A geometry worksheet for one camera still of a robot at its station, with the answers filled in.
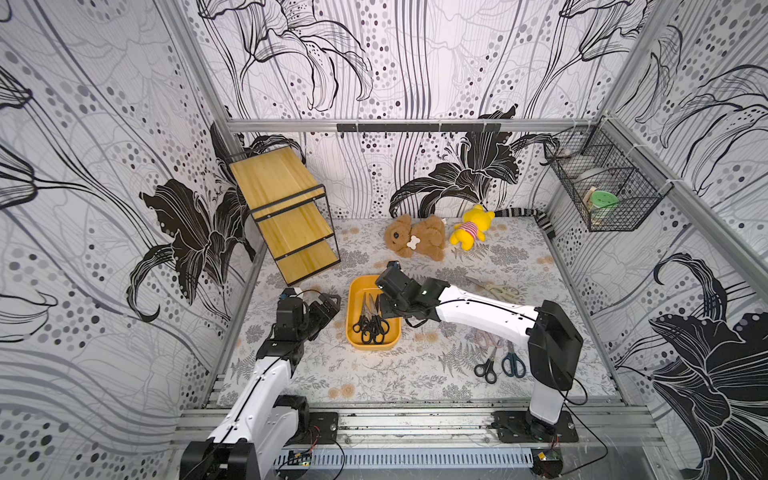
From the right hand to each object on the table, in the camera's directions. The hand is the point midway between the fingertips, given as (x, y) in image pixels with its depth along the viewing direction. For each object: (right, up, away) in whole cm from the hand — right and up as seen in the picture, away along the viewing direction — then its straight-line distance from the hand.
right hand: (386, 302), depth 85 cm
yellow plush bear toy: (+32, +24, +24) cm, 47 cm away
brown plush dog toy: (+14, +20, +16) cm, 29 cm away
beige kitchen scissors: (+39, +1, +12) cm, 41 cm away
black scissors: (-6, -10, +3) cm, 12 cm away
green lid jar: (+58, +27, -7) cm, 64 cm away
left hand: (-14, -2, 0) cm, 14 cm away
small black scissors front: (+28, -18, -3) cm, 34 cm away
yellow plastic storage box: (-10, +3, +10) cm, 14 cm away
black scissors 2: (-2, -8, +3) cm, 9 cm away
